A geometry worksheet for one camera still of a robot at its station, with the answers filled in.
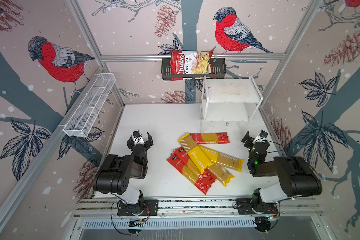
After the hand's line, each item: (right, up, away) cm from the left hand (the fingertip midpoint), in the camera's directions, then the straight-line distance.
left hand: (139, 134), depth 88 cm
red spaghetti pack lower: (+36, -25, -9) cm, 45 cm away
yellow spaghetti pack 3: (+49, -22, -5) cm, 54 cm away
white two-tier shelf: (+49, +19, -11) cm, 54 cm away
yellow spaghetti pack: (+37, -14, -4) cm, 39 cm away
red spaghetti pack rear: (+45, -4, +10) cm, 46 cm away
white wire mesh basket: (-23, +8, -17) cm, 30 cm away
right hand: (+70, -1, +1) cm, 70 cm away
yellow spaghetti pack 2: (+56, -16, -2) cm, 58 cm away
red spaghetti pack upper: (+40, -22, -8) cm, 47 cm away
